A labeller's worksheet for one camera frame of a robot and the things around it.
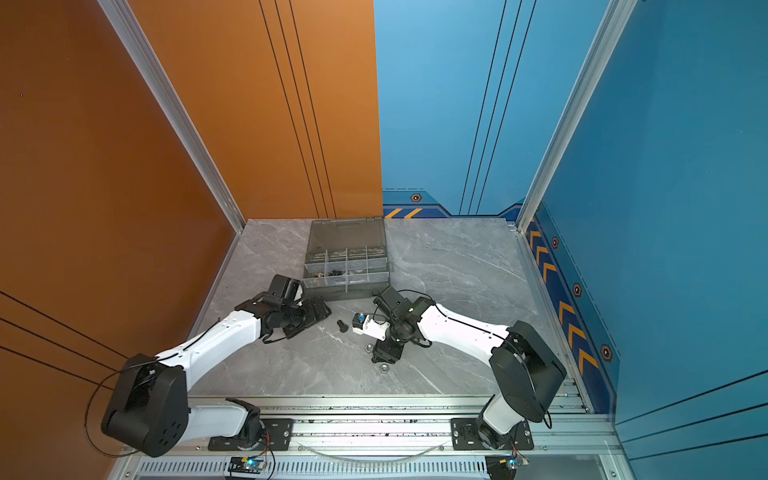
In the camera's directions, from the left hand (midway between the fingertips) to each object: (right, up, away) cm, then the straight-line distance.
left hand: (322, 314), depth 88 cm
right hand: (+17, -8, -6) cm, 20 cm away
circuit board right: (+48, -33, -17) cm, 61 cm away
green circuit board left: (-13, -32, -17) cm, 39 cm away
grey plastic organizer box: (+5, +16, +16) cm, 23 cm away
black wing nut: (+19, -14, -4) cm, 24 cm away
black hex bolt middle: (+6, -5, +3) cm, 8 cm away
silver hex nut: (+14, -9, -1) cm, 17 cm away
